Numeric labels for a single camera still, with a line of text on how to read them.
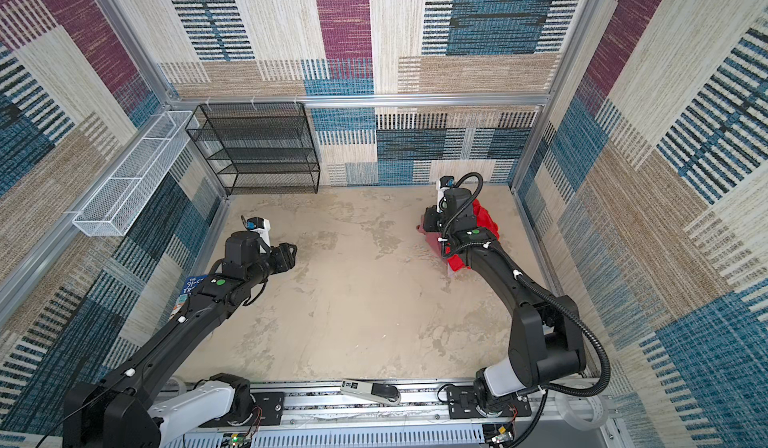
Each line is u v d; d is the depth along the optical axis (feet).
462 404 2.39
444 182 2.49
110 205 2.31
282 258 2.34
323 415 2.40
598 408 2.34
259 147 3.56
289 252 2.48
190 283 3.07
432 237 2.93
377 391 2.36
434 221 2.55
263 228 2.41
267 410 2.40
